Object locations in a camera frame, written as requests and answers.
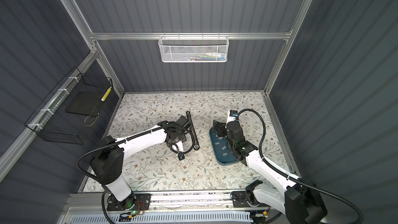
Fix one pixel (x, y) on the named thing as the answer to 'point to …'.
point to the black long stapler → (196, 144)
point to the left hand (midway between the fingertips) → (178, 133)
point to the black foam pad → (85, 102)
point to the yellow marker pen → (103, 97)
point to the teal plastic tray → (220, 150)
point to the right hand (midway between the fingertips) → (223, 122)
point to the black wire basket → (50, 117)
